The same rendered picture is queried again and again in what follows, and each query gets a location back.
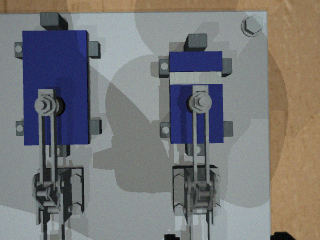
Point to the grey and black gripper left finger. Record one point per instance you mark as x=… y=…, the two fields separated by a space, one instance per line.
x=171 y=237

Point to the dark blue rectangular plate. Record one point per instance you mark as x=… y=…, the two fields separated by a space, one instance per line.
x=57 y=59

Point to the blue rectangular block with white slot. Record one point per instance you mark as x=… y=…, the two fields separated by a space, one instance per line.
x=188 y=69

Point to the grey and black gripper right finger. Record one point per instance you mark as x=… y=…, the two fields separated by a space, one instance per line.
x=281 y=236

